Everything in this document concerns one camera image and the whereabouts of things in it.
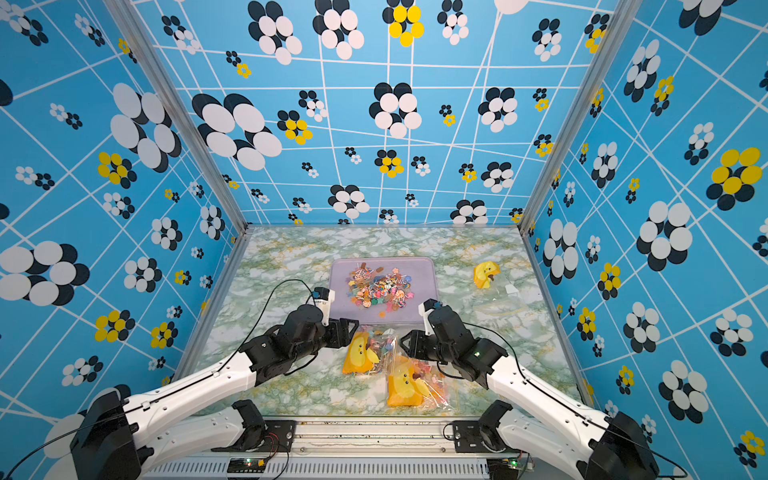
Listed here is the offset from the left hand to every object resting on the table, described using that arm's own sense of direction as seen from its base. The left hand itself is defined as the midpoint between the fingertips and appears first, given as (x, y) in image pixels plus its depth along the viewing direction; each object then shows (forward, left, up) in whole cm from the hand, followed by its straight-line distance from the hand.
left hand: (355, 321), depth 79 cm
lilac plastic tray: (+28, -21, -15) cm, 38 cm away
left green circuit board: (-30, +26, -17) cm, 43 cm away
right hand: (-5, -14, -2) cm, 15 cm away
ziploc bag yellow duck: (-5, -3, -8) cm, 10 cm away
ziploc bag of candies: (-13, -17, -11) cm, 24 cm away
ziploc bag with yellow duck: (+22, -41, -8) cm, 47 cm away
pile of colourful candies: (+18, -2, -11) cm, 21 cm away
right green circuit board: (-29, -39, -15) cm, 51 cm away
